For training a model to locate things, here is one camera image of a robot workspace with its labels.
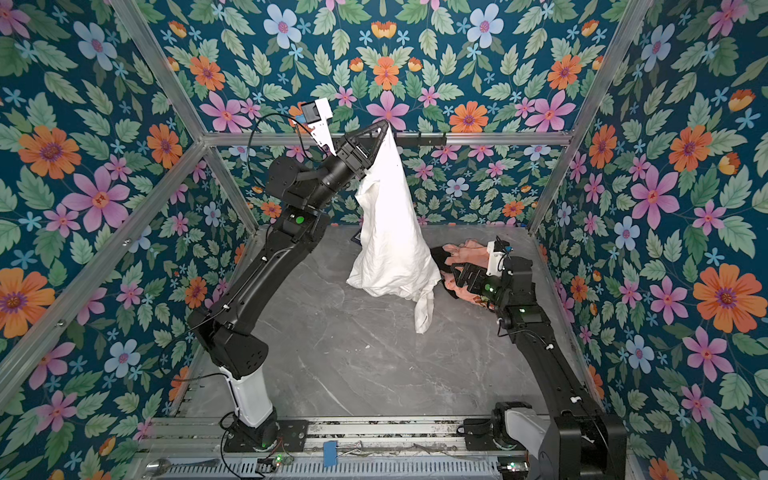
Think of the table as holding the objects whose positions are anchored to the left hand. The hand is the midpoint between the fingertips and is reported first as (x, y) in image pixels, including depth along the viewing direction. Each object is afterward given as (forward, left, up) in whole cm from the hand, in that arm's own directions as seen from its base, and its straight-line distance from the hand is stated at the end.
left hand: (385, 112), depth 47 cm
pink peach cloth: (+15, -25, -56) cm, 63 cm away
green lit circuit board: (-41, +31, -64) cm, 82 cm away
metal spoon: (-40, +57, -62) cm, 93 cm away
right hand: (-1, -19, -42) cm, 46 cm away
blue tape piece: (-39, +18, -65) cm, 78 cm away
